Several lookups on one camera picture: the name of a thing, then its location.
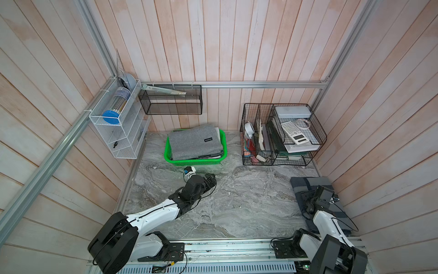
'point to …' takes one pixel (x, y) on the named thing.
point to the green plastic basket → (197, 162)
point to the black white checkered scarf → (213, 156)
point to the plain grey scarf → (194, 142)
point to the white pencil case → (293, 112)
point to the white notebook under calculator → (292, 148)
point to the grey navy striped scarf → (345, 222)
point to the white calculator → (298, 137)
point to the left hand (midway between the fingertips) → (210, 181)
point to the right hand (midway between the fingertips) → (306, 193)
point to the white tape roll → (249, 129)
